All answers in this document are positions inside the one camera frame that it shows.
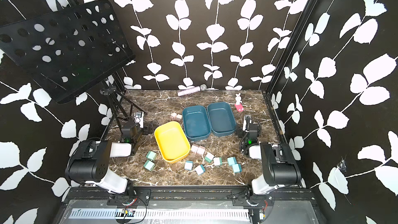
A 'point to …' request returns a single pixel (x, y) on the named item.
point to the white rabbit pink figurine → (238, 105)
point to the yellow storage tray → (173, 141)
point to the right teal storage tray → (221, 118)
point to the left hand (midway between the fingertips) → (144, 118)
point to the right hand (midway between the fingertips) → (244, 121)
